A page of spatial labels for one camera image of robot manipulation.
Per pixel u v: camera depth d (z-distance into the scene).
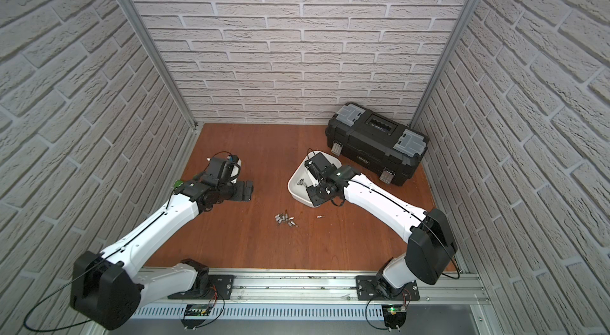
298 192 0.92
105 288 0.38
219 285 0.74
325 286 0.76
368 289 0.74
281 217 0.88
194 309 0.73
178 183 0.95
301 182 0.98
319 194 0.68
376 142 0.91
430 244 0.41
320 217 0.89
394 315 0.70
